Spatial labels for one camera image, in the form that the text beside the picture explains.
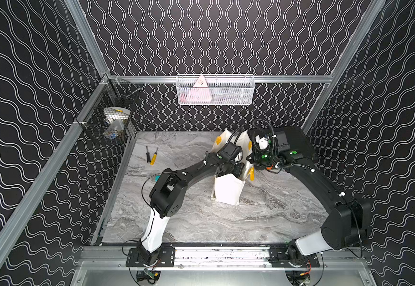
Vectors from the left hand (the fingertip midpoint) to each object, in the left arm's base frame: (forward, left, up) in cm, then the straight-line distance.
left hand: (240, 168), depth 90 cm
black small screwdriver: (+10, +53, -11) cm, 55 cm away
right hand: (+1, -2, +8) cm, 9 cm away
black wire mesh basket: (+10, +66, +19) cm, 69 cm away
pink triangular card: (+29, +23, +24) cm, 44 cm away
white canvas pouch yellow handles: (-14, +7, +5) cm, 17 cm away
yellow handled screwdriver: (+11, +50, -11) cm, 52 cm away
